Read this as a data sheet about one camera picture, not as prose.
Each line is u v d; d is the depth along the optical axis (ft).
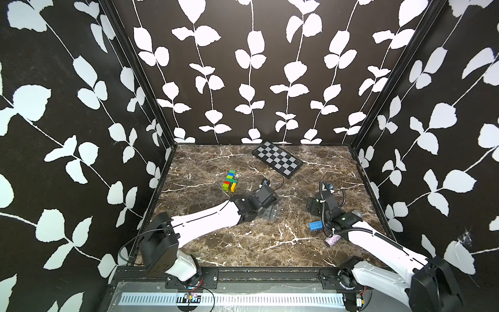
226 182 3.32
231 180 3.33
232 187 3.23
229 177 3.42
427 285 1.31
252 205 1.94
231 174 3.46
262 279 2.46
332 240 2.66
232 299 2.30
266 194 1.95
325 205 2.09
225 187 3.25
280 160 3.62
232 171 3.49
